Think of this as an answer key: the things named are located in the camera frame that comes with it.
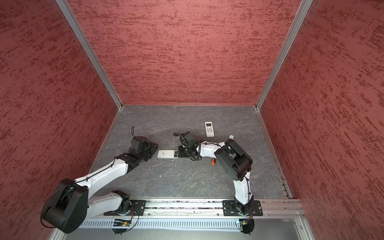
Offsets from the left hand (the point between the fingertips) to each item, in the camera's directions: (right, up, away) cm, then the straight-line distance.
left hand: (158, 148), depth 89 cm
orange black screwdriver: (+34, -8, +1) cm, 35 cm away
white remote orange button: (+5, -4, +3) cm, 7 cm away
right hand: (+12, -6, +4) cm, 14 cm away
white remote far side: (+33, +12, +18) cm, 39 cm away
